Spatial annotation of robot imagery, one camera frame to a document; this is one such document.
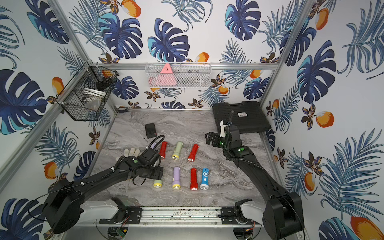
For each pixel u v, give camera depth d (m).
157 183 0.81
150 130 1.04
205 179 0.84
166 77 0.90
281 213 0.39
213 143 0.73
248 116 1.08
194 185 0.82
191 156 0.92
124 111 1.21
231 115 1.12
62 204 0.41
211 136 0.73
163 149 0.95
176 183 0.82
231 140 0.61
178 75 0.93
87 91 0.78
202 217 0.76
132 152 0.98
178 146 0.98
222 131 0.73
